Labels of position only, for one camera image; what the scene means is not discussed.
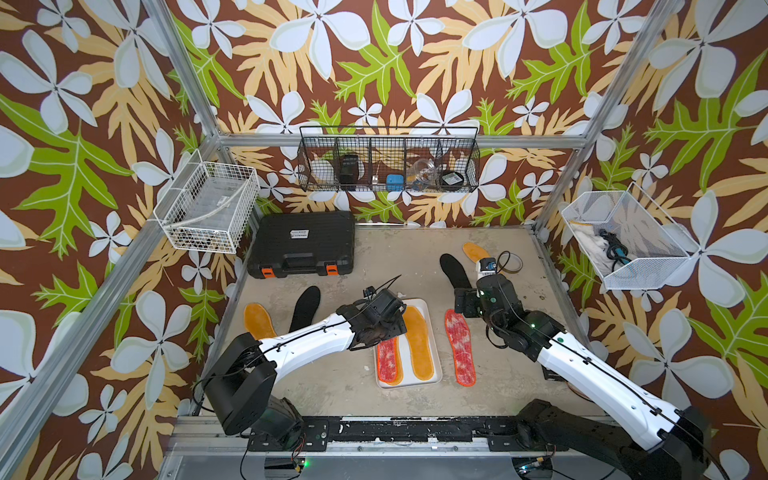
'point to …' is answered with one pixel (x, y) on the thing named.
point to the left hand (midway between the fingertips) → (398, 325)
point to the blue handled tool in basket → (616, 250)
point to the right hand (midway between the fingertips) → (466, 289)
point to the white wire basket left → (208, 206)
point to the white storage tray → (409, 379)
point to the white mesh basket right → (627, 240)
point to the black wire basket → (383, 158)
